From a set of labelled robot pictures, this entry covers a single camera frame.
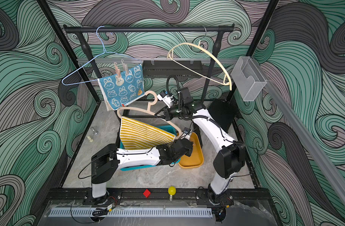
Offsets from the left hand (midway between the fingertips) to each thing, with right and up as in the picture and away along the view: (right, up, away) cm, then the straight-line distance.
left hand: (191, 140), depth 79 cm
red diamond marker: (-25, -27, -6) cm, 37 cm away
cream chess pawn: (-67, -3, +16) cm, 69 cm away
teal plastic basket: (-13, +5, +11) cm, 18 cm away
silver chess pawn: (-66, +2, +19) cm, 69 cm away
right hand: (-21, +14, -6) cm, 26 cm away
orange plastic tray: (+4, -14, +8) cm, 17 cm away
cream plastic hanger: (+7, +39, +11) cm, 42 cm away
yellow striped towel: (-33, +2, +4) cm, 33 cm away
